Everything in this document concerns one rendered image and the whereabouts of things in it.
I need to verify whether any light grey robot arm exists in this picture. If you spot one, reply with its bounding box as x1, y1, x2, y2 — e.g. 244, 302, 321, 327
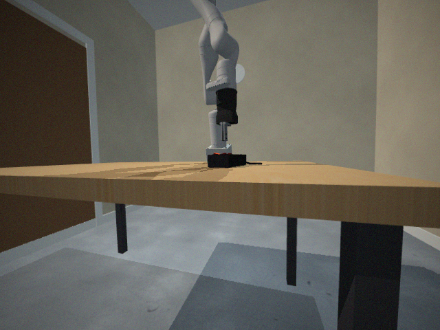
190, 0, 239, 148

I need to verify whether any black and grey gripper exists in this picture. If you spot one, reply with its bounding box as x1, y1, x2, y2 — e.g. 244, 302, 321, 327
206, 74, 238, 141

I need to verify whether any black power strip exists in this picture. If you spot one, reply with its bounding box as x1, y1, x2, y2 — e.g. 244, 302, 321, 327
208, 153, 262, 168

